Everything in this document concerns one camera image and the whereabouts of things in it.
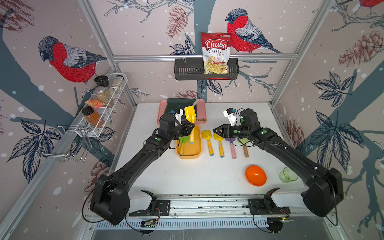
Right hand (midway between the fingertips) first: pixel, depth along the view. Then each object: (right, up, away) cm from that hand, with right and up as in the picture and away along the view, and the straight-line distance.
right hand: (214, 130), depth 76 cm
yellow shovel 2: (-2, -6, +24) cm, 24 cm away
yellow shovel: (-12, +7, +4) cm, 15 cm away
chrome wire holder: (-61, -4, -18) cm, 64 cm away
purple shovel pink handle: (+14, -15, +16) cm, 26 cm away
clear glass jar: (-59, +31, +16) cm, 68 cm away
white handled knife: (-10, +19, +46) cm, 50 cm away
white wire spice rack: (-62, +2, -7) cm, 62 cm away
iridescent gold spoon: (-5, +4, +34) cm, 35 cm away
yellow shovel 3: (+6, -8, +21) cm, 24 cm away
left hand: (-9, +4, +2) cm, 10 cm away
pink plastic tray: (-6, +12, +42) cm, 44 cm away
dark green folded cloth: (-28, +16, +46) cm, 56 cm away
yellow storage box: (-13, -15, +16) cm, 26 cm away
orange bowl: (+24, -26, +6) cm, 36 cm away
